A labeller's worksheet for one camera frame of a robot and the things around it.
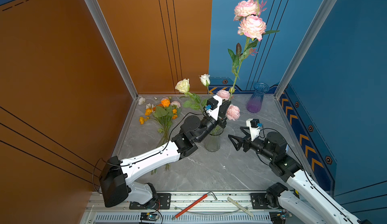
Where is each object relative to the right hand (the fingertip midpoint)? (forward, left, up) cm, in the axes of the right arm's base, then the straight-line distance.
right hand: (235, 132), depth 72 cm
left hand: (+3, +6, +20) cm, 21 cm away
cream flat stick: (-28, -2, -24) cm, 36 cm away
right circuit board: (-31, -20, -25) cm, 45 cm away
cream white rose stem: (+10, +20, +10) cm, 24 cm away
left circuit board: (-32, +42, -24) cm, 58 cm away
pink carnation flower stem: (+6, +2, +9) cm, 10 cm away
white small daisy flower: (+36, +60, -15) cm, 72 cm away
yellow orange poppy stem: (+29, +55, -20) cm, 66 cm away
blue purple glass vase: (+30, -20, -11) cm, 38 cm away
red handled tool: (-27, +21, -23) cm, 41 cm away
